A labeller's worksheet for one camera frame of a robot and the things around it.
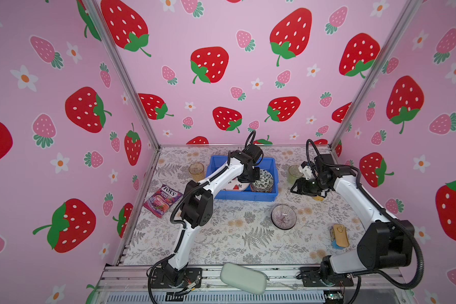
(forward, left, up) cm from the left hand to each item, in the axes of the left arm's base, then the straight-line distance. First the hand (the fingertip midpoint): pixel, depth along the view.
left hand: (257, 179), depth 92 cm
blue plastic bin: (+14, -9, -5) cm, 18 cm away
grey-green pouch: (-41, +6, -8) cm, 43 cm away
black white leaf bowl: (-1, -4, -2) cm, 5 cm away
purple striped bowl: (-16, -12, -8) cm, 22 cm away
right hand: (-8, -17, +4) cm, 19 cm away
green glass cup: (+6, -20, -3) cm, 21 cm away
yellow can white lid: (-5, -32, -8) cm, 34 cm away
